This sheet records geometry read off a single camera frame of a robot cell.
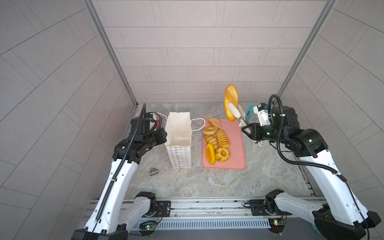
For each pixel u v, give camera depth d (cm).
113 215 36
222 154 85
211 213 71
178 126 78
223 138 92
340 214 37
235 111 66
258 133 55
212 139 91
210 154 86
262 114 57
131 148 43
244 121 63
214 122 99
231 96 70
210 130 95
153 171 81
